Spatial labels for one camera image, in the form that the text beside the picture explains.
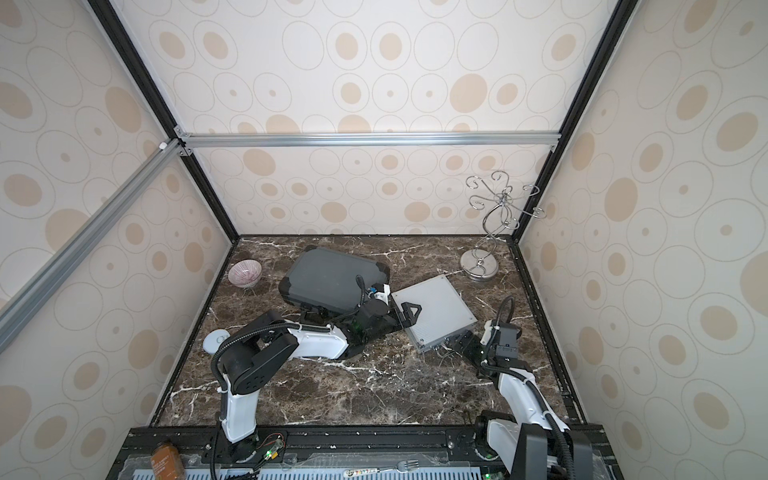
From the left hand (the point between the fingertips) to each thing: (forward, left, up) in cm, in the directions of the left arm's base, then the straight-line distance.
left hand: (423, 313), depth 87 cm
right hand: (-7, -15, -7) cm, 18 cm away
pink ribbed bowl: (+20, +61, -8) cm, 65 cm away
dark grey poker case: (+12, +30, -1) cm, 32 cm away
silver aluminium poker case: (+7, -8, -11) cm, 15 cm away
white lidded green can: (-7, +61, -5) cm, 61 cm away
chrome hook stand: (+26, -24, -8) cm, 36 cm away
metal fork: (-36, +6, -9) cm, 38 cm away
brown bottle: (-36, +61, -6) cm, 71 cm away
